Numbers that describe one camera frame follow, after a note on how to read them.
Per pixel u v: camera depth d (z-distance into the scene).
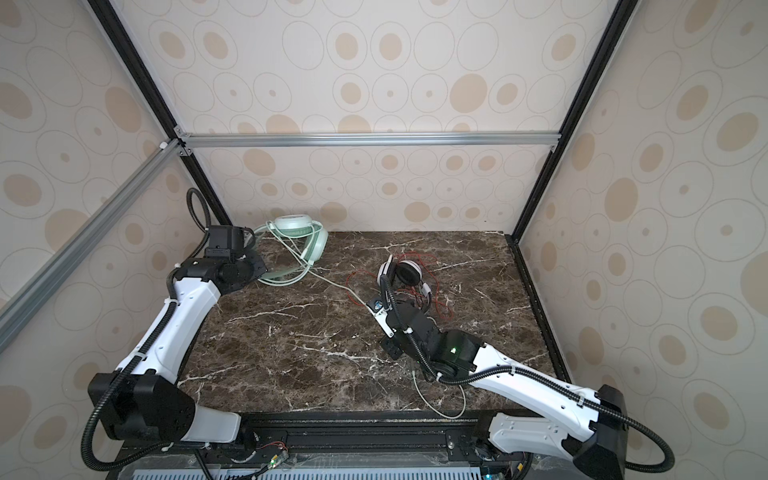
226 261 0.57
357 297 1.03
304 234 0.76
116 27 0.70
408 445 0.75
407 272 1.00
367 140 0.90
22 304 0.52
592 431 0.39
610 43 0.72
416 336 0.50
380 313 0.60
